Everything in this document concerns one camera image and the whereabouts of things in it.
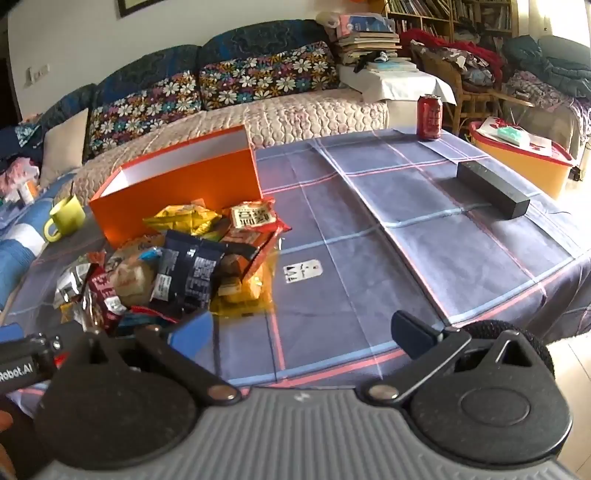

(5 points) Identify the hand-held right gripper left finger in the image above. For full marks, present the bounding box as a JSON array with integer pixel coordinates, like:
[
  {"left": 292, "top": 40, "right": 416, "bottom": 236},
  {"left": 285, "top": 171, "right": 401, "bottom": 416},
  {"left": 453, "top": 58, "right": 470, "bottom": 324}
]
[{"left": 74, "top": 310, "right": 243, "bottom": 409}]

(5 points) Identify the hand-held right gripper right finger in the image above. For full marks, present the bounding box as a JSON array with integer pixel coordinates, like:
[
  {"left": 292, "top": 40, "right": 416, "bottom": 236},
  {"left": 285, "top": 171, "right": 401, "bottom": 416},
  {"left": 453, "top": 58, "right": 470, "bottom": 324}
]
[{"left": 390, "top": 310, "right": 548, "bottom": 408}]

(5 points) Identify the pile of snack packets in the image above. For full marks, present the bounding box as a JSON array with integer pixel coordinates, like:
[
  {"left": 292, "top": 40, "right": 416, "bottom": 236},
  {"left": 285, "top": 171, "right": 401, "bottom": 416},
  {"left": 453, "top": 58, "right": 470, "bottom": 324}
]
[{"left": 54, "top": 198, "right": 293, "bottom": 335}]

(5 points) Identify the yellow chip bag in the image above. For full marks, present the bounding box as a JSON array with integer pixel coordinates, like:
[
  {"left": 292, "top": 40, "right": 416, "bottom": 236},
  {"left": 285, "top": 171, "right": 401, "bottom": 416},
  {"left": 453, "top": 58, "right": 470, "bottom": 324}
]
[{"left": 143, "top": 198, "right": 222, "bottom": 236}]

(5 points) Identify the orange cardboard box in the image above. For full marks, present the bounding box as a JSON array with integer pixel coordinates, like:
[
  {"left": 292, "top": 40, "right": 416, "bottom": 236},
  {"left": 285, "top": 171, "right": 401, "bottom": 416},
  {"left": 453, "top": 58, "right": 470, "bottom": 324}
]
[{"left": 89, "top": 124, "right": 263, "bottom": 247}]

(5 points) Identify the blue striped cloth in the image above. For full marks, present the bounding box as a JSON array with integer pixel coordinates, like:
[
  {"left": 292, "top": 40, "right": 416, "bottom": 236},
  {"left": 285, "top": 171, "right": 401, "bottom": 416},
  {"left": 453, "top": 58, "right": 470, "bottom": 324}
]
[{"left": 0, "top": 194, "right": 56, "bottom": 310}]

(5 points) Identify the yellow-green mug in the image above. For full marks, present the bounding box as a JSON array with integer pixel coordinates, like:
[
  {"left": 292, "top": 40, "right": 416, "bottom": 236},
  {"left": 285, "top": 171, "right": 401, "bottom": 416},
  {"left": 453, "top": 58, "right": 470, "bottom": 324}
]
[{"left": 43, "top": 194, "right": 88, "bottom": 243}]

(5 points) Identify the black rectangular box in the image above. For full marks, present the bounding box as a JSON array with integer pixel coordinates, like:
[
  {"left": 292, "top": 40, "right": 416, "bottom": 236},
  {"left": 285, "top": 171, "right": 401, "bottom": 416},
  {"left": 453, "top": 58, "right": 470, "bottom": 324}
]
[{"left": 456, "top": 160, "right": 531, "bottom": 219}]

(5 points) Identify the yellow tub with red rim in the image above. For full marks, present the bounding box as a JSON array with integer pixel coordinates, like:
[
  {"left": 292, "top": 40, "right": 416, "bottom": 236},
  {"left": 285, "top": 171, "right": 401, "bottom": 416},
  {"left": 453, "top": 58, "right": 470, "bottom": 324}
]
[{"left": 468, "top": 116, "right": 578, "bottom": 200}]

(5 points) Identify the pile of mixed clothes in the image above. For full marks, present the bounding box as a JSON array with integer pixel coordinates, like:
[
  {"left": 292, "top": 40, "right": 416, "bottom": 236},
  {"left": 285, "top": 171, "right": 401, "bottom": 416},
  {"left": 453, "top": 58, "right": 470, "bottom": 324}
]
[{"left": 0, "top": 122, "right": 43, "bottom": 204}]

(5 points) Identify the red soda can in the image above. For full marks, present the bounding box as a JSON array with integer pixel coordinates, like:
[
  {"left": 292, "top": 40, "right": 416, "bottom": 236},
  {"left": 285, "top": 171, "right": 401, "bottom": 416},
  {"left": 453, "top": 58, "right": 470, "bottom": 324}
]
[{"left": 416, "top": 93, "right": 444, "bottom": 140}]

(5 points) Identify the mint green small box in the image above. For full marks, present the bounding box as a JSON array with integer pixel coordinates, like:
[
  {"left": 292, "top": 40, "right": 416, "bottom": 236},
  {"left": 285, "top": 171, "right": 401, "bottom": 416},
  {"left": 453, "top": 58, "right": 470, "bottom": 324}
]
[{"left": 498, "top": 127, "right": 527, "bottom": 147}]

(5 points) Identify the floral sofa cushion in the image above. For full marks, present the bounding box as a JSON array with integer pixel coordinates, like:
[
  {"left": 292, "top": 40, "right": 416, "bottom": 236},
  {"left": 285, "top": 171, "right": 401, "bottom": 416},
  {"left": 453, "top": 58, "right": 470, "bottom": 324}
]
[
  {"left": 88, "top": 69, "right": 204, "bottom": 158},
  {"left": 198, "top": 41, "right": 340, "bottom": 112}
]

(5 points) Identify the beige pillow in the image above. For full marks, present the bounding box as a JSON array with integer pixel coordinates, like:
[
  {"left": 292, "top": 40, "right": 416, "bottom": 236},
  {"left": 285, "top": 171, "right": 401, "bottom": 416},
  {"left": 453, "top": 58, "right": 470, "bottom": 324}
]
[{"left": 41, "top": 108, "right": 89, "bottom": 188}]

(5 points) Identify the beige quilted blanket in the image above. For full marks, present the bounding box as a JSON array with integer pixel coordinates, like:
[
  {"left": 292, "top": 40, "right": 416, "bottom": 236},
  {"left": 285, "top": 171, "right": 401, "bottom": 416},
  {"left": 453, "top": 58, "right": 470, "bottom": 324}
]
[{"left": 69, "top": 88, "right": 389, "bottom": 204}]

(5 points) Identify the rattan chair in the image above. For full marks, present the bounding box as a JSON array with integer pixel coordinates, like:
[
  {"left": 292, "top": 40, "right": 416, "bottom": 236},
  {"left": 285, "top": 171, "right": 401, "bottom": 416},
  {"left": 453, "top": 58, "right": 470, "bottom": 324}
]
[{"left": 411, "top": 41, "right": 509, "bottom": 134}]

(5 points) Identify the white covered side table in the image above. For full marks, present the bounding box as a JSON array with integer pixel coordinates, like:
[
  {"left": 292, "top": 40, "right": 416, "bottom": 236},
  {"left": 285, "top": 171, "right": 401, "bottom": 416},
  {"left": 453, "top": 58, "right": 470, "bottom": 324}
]
[{"left": 339, "top": 62, "right": 458, "bottom": 125}]

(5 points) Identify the dark blue patterned sofa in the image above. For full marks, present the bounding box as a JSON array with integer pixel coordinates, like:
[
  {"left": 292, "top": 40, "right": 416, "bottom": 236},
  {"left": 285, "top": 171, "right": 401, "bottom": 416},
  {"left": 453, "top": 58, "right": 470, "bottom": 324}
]
[{"left": 37, "top": 18, "right": 393, "bottom": 185}]

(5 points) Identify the red blanket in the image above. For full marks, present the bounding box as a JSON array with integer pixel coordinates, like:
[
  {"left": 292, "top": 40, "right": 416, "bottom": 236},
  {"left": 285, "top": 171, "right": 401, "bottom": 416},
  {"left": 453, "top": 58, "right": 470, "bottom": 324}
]
[{"left": 399, "top": 28, "right": 504, "bottom": 84}]

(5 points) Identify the stack of books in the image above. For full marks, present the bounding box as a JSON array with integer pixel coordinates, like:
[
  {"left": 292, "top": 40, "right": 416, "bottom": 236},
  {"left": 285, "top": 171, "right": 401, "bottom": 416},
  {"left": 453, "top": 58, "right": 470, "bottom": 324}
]
[{"left": 335, "top": 13, "right": 402, "bottom": 63}]

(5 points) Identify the heap of dark clothes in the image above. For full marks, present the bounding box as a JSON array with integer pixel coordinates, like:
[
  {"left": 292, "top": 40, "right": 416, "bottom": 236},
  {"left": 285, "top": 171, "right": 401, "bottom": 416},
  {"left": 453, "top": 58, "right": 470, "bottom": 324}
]
[{"left": 501, "top": 34, "right": 591, "bottom": 139}]

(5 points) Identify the wooden bookshelf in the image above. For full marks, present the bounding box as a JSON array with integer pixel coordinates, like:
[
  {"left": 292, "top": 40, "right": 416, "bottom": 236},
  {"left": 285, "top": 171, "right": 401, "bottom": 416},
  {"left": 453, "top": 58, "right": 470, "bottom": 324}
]
[{"left": 385, "top": 0, "right": 515, "bottom": 40}]

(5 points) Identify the framed wall picture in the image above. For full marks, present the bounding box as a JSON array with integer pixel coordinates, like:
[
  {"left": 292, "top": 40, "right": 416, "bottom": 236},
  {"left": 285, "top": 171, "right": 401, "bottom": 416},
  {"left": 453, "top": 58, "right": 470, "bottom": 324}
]
[{"left": 116, "top": 0, "right": 167, "bottom": 19}]

